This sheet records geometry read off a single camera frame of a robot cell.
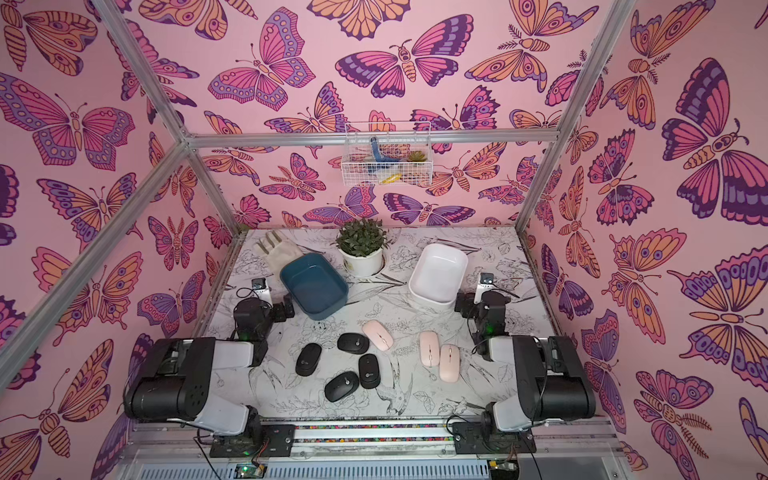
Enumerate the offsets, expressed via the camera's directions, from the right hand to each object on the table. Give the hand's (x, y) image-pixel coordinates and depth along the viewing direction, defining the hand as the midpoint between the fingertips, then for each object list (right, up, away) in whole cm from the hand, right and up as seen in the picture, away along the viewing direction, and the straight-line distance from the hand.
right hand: (479, 290), depth 93 cm
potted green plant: (-37, +14, -1) cm, 40 cm away
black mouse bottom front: (-41, -25, -12) cm, 50 cm away
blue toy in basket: (-31, +41, +1) cm, 52 cm away
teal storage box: (-55, 0, +13) cm, 57 cm away
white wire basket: (-29, +43, +1) cm, 52 cm away
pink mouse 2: (-16, -16, -6) cm, 24 cm away
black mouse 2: (-39, -15, -6) cm, 42 cm away
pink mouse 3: (-11, -20, -9) cm, 24 cm away
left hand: (-63, -1, +1) cm, 63 cm away
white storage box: (-11, +4, +12) cm, 17 cm away
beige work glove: (-71, +13, +20) cm, 74 cm away
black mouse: (-52, -19, -7) cm, 56 cm away
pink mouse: (-31, -13, -4) cm, 34 cm away
